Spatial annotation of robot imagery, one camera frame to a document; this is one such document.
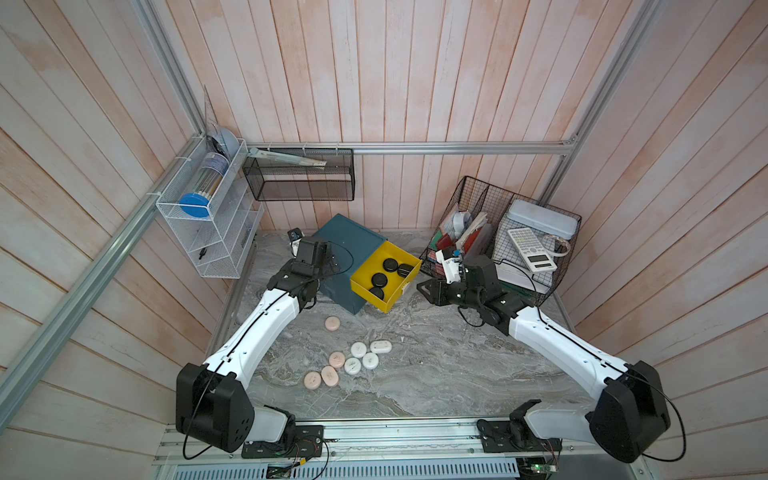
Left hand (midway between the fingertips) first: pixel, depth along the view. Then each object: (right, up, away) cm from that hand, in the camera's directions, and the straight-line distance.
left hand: (318, 265), depth 84 cm
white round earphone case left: (+10, -29, 0) cm, 31 cm away
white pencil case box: (+71, +15, +11) cm, 73 cm away
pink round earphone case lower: (+4, -31, -2) cm, 31 cm away
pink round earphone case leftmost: (-1, -32, -2) cm, 32 cm away
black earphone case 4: (+21, 0, +5) cm, 22 cm away
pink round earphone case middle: (+5, -28, +2) cm, 28 cm away
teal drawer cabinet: (+10, +6, +4) cm, 12 cm away
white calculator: (+63, +4, +2) cm, 63 cm away
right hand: (+29, -5, -3) cm, 29 cm away
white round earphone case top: (+11, -25, +4) cm, 28 cm away
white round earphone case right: (+15, -28, +2) cm, 32 cm away
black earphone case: (+17, -7, 0) cm, 19 cm away
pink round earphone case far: (+3, -19, +9) cm, 21 cm away
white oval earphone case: (+18, -25, +4) cm, 31 cm away
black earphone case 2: (+18, -4, +2) cm, 18 cm away
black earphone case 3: (+25, -1, +4) cm, 26 cm away
